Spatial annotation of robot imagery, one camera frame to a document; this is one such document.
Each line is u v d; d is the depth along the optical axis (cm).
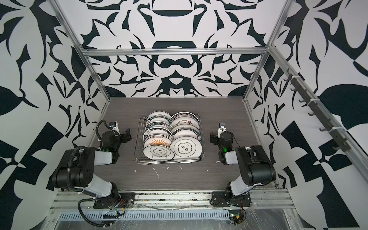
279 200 77
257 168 46
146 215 68
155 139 81
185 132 84
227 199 68
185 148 85
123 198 74
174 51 94
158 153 82
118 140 82
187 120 89
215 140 86
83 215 67
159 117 87
